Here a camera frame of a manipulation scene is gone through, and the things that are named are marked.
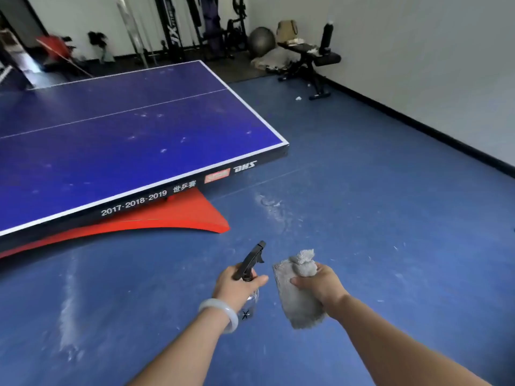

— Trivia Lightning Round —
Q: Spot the orange bag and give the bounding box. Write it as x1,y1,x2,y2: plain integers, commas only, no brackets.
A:
36,35,76,63

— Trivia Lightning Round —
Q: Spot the black exercise bench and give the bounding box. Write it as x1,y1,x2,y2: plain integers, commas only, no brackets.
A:
276,20,342,101

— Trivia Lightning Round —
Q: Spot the black fitness machine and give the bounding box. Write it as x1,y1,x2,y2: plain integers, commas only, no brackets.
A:
86,31,117,64

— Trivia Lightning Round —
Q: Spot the person's left forearm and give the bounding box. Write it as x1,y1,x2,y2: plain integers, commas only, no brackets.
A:
128,308,233,386

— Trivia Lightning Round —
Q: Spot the black exercise equipment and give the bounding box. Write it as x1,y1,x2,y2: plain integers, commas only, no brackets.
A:
114,0,249,65

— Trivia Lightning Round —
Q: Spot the white jade bangle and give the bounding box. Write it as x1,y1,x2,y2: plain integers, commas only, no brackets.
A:
197,298,239,334

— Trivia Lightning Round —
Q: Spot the crumpled white plastic sheet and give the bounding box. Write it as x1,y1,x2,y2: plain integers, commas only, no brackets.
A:
251,46,299,73

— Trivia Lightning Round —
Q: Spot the grey exercise ball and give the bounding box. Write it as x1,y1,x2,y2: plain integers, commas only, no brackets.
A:
247,27,277,59

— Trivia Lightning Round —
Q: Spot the blue table tennis table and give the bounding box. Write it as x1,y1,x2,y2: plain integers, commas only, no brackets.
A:
0,60,290,260

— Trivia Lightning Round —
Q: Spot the person's right forearm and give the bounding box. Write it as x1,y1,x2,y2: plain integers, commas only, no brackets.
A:
328,294,491,386

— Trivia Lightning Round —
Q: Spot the person's left hand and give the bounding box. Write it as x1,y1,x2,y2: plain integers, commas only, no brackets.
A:
211,264,269,314

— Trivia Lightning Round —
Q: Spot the black floor mat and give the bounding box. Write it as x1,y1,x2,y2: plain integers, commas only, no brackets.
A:
80,50,278,84

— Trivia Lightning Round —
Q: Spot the grey cleaning cloth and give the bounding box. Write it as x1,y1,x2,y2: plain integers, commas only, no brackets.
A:
272,249,327,330

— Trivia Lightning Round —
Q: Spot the person's right hand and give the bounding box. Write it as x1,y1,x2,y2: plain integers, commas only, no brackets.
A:
290,262,350,318

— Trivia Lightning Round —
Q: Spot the beige tote bag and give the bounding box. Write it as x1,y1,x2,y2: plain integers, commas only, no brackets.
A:
276,19,300,44

